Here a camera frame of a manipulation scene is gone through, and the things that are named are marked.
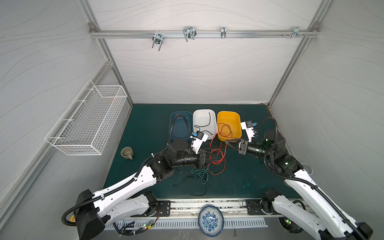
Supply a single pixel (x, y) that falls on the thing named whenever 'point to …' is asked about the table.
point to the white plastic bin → (204, 121)
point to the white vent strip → (182, 224)
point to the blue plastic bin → (180, 125)
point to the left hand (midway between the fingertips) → (218, 156)
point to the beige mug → (127, 153)
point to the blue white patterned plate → (211, 221)
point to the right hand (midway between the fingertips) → (228, 138)
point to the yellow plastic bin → (233, 119)
